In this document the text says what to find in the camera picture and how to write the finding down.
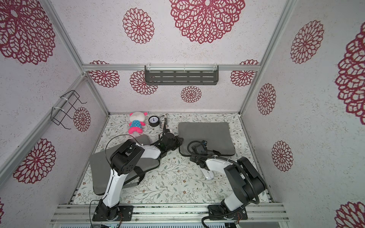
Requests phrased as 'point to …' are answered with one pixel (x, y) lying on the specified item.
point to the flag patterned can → (161, 122)
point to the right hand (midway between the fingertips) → (193, 154)
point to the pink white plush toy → (136, 124)
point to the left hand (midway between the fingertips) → (185, 139)
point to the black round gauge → (154, 121)
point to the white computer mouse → (209, 175)
